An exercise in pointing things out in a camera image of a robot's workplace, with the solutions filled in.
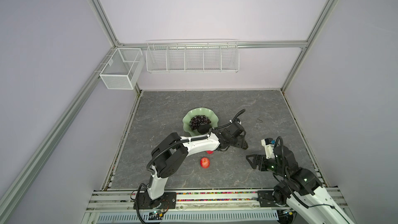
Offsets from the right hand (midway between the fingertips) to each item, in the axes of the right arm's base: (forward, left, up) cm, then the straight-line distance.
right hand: (253, 158), depth 77 cm
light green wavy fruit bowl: (+33, +28, -5) cm, 44 cm away
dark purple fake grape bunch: (+25, +30, -4) cm, 39 cm away
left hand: (+10, +4, -3) cm, 11 cm away
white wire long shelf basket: (+59, +32, +21) cm, 70 cm away
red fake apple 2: (+1, +22, +4) cm, 22 cm away
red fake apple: (0, +24, -7) cm, 25 cm away
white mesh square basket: (+53, +78, +16) cm, 95 cm away
